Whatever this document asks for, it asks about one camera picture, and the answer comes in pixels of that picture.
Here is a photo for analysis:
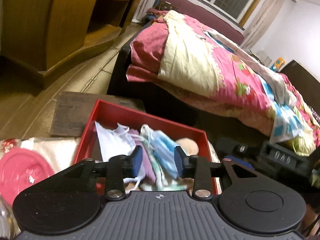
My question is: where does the cream plush toy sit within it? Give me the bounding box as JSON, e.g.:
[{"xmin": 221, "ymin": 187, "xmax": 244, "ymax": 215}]
[{"xmin": 176, "ymin": 138, "xmax": 199, "ymax": 156}]

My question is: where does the light blue face mask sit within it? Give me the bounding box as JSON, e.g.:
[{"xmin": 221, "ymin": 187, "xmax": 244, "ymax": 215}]
[{"xmin": 95, "ymin": 121, "xmax": 146, "ymax": 189}]

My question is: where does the purple fuzzy cloth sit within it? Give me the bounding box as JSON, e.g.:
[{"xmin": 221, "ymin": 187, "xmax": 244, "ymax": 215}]
[{"xmin": 129, "ymin": 129, "xmax": 156, "ymax": 184}]

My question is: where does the mint green towel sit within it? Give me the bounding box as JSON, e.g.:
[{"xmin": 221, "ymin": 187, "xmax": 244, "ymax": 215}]
[{"xmin": 140, "ymin": 135, "xmax": 188, "ymax": 191}]

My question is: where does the red cardboard box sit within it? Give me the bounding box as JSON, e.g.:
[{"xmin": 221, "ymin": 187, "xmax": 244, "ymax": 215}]
[{"xmin": 74, "ymin": 100, "xmax": 218, "ymax": 191}]

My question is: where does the dark wooden board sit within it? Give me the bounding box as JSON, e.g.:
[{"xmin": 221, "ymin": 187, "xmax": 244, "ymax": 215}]
[{"xmin": 50, "ymin": 92, "xmax": 145, "ymax": 137}]

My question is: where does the dark headboard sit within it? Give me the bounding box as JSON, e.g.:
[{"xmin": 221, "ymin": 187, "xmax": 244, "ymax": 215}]
[{"xmin": 280, "ymin": 60, "xmax": 319, "ymax": 112}]

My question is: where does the orange toy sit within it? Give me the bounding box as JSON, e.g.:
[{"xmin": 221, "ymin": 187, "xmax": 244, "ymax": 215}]
[{"xmin": 270, "ymin": 57, "xmax": 285, "ymax": 72}]

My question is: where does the pink lidded cup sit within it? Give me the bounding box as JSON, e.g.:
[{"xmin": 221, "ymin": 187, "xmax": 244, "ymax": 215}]
[{"xmin": 1, "ymin": 147, "xmax": 54, "ymax": 205}]

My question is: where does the bed with pink quilt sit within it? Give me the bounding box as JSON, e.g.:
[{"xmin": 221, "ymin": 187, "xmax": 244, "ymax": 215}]
[{"xmin": 107, "ymin": 8, "xmax": 319, "ymax": 156}]

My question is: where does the glass jar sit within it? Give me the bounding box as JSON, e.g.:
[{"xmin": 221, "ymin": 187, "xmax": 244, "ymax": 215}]
[{"xmin": 0, "ymin": 197, "xmax": 15, "ymax": 239}]

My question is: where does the right beige curtain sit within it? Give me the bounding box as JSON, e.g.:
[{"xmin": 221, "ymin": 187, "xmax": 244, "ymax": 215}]
[{"xmin": 240, "ymin": 0, "xmax": 285, "ymax": 50}]

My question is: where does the wooden desk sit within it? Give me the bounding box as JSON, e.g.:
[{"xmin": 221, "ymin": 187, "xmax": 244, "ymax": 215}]
[{"xmin": 1, "ymin": 0, "xmax": 140, "ymax": 88}]

